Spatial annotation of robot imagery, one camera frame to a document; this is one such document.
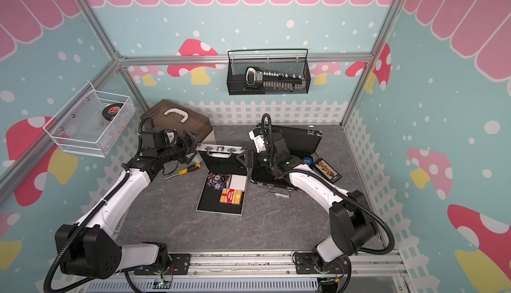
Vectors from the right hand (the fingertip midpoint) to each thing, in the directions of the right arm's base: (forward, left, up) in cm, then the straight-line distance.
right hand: (220, 196), depth 74 cm
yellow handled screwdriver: (+20, +22, -14) cm, 33 cm away
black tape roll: (+28, +44, +18) cm, 55 cm away
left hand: (+8, +13, -2) cm, 15 cm away
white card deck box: (+13, -4, -14) cm, 20 cm away
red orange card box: (+7, -1, -15) cm, 16 cm away
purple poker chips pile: (+14, +7, -15) cm, 22 cm away
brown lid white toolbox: (+42, +30, +4) cm, 52 cm away
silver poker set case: (+13, +2, -16) cm, 21 cm away
